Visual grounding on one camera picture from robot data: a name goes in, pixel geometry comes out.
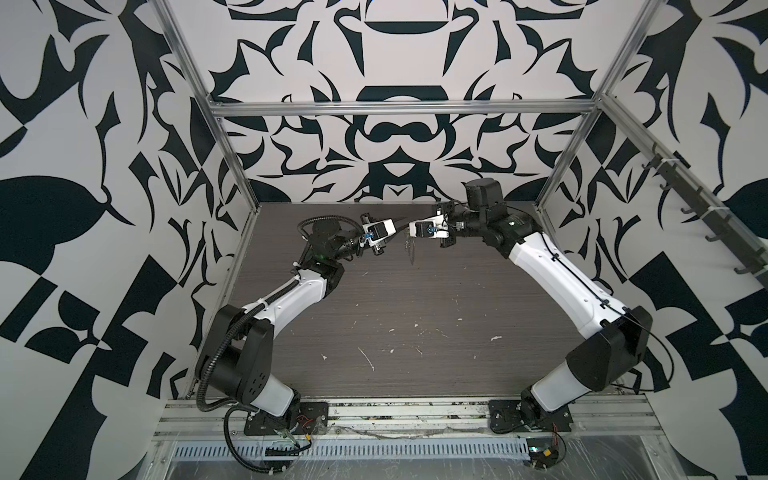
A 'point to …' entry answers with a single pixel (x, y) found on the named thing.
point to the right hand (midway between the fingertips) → (417, 213)
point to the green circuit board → (541, 451)
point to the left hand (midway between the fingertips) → (406, 209)
